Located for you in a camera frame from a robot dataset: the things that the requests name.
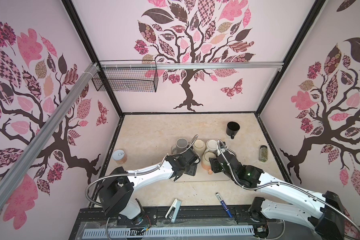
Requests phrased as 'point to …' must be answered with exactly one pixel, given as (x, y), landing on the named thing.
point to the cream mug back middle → (199, 146)
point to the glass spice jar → (263, 153)
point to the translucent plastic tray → (202, 175)
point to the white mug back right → (211, 145)
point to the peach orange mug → (205, 163)
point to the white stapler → (173, 212)
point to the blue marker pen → (224, 204)
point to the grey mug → (181, 145)
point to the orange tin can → (119, 156)
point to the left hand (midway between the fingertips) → (189, 168)
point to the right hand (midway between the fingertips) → (212, 156)
